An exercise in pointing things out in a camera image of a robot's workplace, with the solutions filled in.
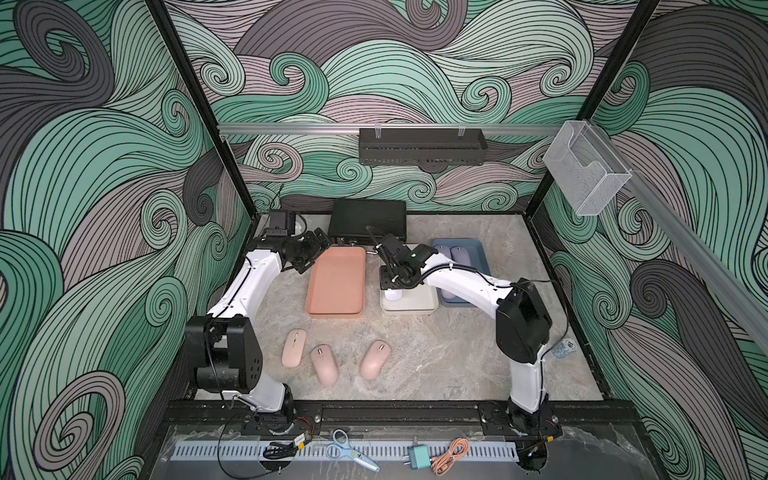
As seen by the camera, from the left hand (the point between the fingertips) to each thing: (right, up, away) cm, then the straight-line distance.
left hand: (325, 245), depth 86 cm
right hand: (+18, -12, +3) cm, 21 cm away
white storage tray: (+28, -18, +9) cm, 35 cm away
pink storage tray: (+2, -13, +12) cm, 18 cm away
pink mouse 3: (+15, -32, -4) cm, 35 cm away
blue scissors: (+7, -48, -16) cm, 51 cm away
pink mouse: (-8, -29, -2) cm, 30 cm away
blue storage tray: (+52, -7, +18) cm, 55 cm away
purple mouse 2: (+45, -4, +18) cm, 49 cm away
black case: (+4, +9, +29) cm, 31 cm away
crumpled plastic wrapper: (+67, -28, -6) cm, 72 cm away
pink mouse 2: (+1, -33, -5) cm, 33 cm away
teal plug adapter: (+25, -48, -19) cm, 57 cm away
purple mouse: (+40, -2, +21) cm, 45 cm away
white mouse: (+20, -15, 0) cm, 25 cm away
